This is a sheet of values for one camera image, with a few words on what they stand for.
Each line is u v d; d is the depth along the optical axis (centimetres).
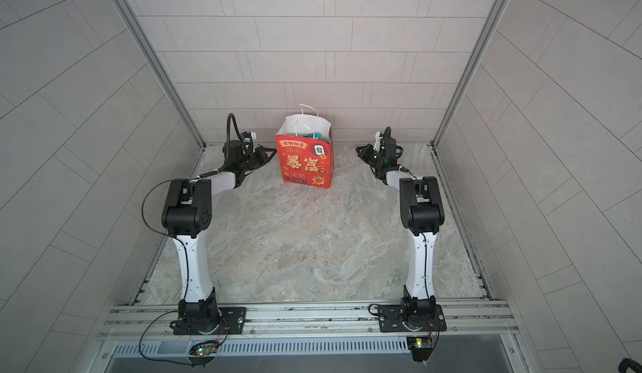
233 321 71
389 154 82
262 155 89
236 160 82
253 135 93
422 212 58
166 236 57
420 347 68
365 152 91
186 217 56
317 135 97
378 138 95
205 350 64
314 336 69
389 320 71
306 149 87
